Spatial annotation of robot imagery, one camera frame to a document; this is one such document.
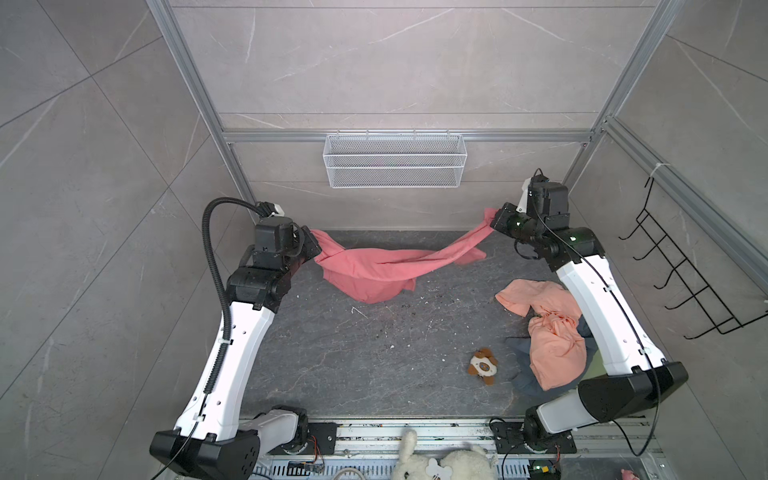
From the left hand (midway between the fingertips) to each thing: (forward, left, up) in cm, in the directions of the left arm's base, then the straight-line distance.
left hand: (308, 227), depth 69 cm
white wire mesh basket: (+39, -23, -8) cm, 46 cm away
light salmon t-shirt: (-23, -63, -26) cm, 72 cm away
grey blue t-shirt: (-27, -56, -35) cm, 71 cm away
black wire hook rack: (-24, -86, -4) cm, 90 cm away
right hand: (+5, -46, 0) cm, 47 cm away
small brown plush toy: (-22, -45, -34) cm, 61 cm away
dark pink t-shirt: (-6, -15, -12) cm, 20 cm away
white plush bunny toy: (-45, -35, -27) cm, 64 cm away
